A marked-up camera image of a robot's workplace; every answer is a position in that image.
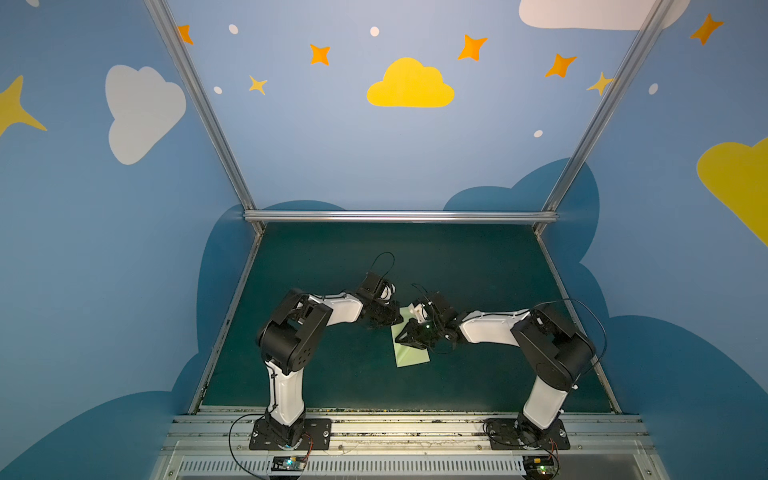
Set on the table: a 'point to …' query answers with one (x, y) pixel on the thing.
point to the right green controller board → (539, 467)
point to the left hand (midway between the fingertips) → (406, 321)
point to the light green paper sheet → (406, 354)
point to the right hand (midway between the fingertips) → (398, 338)
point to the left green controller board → (288, 463)
